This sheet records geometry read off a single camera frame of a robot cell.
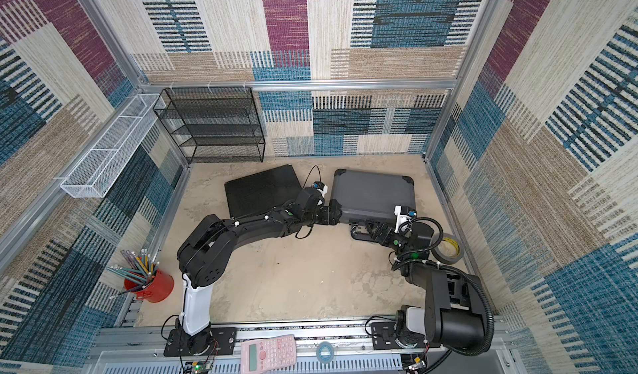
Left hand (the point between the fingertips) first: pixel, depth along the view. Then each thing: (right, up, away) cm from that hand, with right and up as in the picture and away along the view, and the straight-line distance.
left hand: (335, 212), depth 93 cm
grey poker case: (+11, +6, +1) cm, 13 cm away
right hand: (+14, -5, -4) cm, 15 cm away
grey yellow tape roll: (+46, -12, 0) cm, 47 cm away
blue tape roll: (-4, -37, -21) cm, 43 cm away
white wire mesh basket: (-69, +14, -22) cm, 73 cm away
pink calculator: (-20, -37, -23) cm, 48 cm away
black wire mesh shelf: (-52, +36, +16) cm, 65 cm away
